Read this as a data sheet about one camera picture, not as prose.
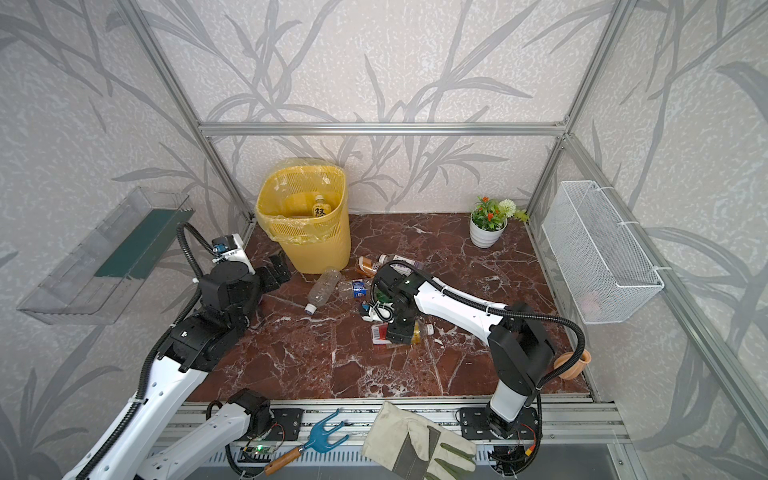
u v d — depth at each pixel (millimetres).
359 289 938
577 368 462
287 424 737
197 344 451
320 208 987
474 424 749
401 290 605
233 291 478
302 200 1036
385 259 1038
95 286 637
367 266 988
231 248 559
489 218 990
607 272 615
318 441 707
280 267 619
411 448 703
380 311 724
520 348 443
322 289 946
